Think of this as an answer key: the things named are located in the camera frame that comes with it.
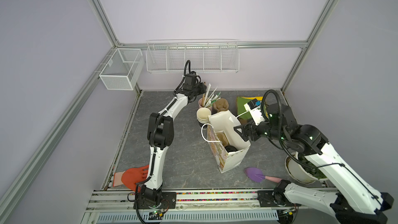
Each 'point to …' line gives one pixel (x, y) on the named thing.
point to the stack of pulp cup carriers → (221, 104)
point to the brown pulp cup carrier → (223, 138)
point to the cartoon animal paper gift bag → (225, 121)
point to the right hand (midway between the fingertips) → (241, 125)
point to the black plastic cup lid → (230, 148)
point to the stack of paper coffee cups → (202, 114)
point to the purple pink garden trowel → (256, 175)
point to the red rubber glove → (130, 177)
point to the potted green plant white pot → (300, 173)
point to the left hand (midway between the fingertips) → (208, 87)
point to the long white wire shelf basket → (205, 55)
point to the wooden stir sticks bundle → (209, 99)
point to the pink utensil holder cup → (200, 102)
